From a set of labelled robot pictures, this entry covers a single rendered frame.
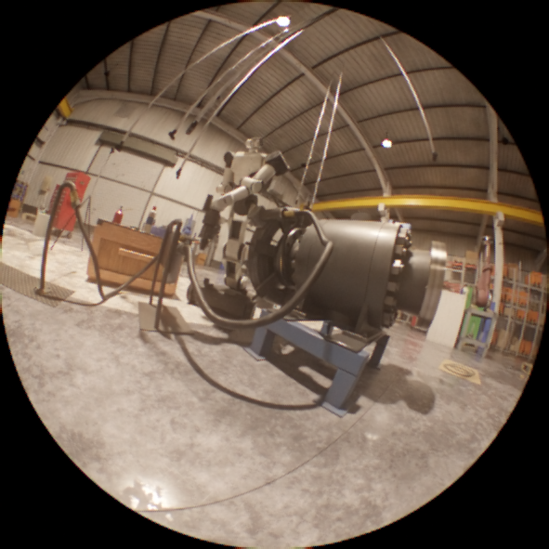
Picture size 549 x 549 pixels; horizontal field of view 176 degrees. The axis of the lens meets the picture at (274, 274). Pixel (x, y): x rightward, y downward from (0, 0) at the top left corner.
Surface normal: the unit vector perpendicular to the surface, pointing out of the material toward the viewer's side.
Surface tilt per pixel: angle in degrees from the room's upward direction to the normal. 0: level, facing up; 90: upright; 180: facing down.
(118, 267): 90
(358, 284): 111
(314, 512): 0
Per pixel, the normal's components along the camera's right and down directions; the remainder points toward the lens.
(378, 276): -0.73, 0.00
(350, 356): -0.68, -0.21
